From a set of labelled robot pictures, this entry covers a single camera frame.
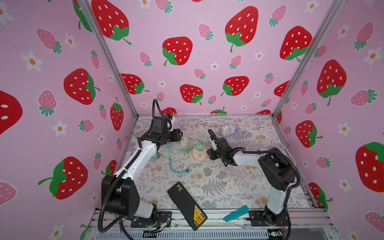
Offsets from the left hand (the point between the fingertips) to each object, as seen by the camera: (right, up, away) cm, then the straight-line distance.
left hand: (179, 132), depth 85 cm
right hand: (+19, -13, +13) cm, 27 cm away
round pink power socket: (+12, -15, +10) cm, 22 cm away
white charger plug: (+31, +2, +17) cm, 35 cm away
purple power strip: (+32, -3, +20) cm, 38 cm away
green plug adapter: (+13, -10, +10) cm, 19 cm away
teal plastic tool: (+31, -42, -10) cm, 53 cm away
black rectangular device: (+8, -41, -10) cm, 43 cm away
